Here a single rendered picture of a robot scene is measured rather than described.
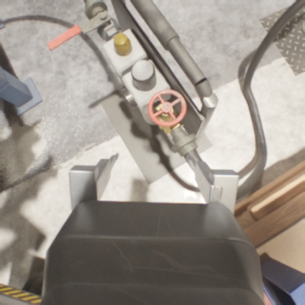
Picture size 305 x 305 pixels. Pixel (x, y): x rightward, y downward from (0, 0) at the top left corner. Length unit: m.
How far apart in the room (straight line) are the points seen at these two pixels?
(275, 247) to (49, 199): 0.85
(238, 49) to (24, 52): 1.00
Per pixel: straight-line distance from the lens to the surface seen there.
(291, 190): 0.67
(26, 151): 1.12
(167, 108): 0.42
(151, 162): 0.91
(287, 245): 0.49
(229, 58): 1.08
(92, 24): 0.59
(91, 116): 1.02
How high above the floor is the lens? 0.90
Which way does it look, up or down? 80 degrees down
